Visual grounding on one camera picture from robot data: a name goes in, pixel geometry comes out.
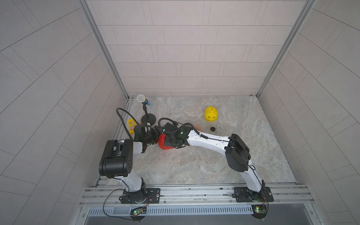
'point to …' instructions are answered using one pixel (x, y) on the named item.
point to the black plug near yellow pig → (213, 129)
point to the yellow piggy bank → (211, 114)
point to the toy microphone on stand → (147, 118)
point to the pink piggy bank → (197, 127)
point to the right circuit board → (259, 211)
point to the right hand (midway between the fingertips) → (166, 143)
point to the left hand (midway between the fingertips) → (165, 129)
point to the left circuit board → (139, 210)
